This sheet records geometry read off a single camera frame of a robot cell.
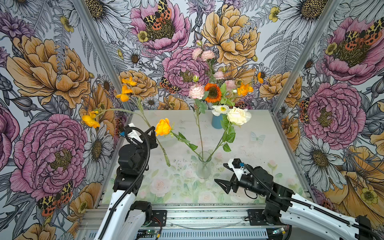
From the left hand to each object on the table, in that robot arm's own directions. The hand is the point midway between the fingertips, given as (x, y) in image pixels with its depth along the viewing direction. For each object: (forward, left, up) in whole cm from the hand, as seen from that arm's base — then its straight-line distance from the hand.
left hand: (156, 131), depth 71 cm
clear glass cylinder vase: (-8, -23, -23) cm, 34 cm away
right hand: (-17, -30, -14) cm, 37 cm away
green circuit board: (-35, +5, -30) cm, 47 cm away
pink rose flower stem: (+33, -40, +2) cm, 52 cm away
